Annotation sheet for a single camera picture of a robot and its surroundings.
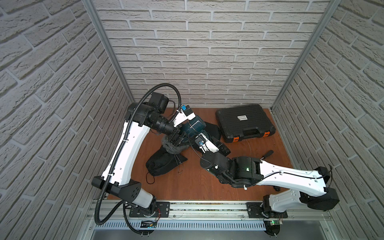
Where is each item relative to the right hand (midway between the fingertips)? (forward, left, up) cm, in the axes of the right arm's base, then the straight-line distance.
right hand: (212, 141), depth 63 cm
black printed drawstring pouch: (+3, +26, -24) cm, 36 cm away
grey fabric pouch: (+7, +19, -20) cm, 28 cm away
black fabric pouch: (+27, -6, -29) cm, 40 cm away
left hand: (+1, +9, +4) cm, 10 cm away
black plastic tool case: (+31, -28, -25) cm, 49 cm away
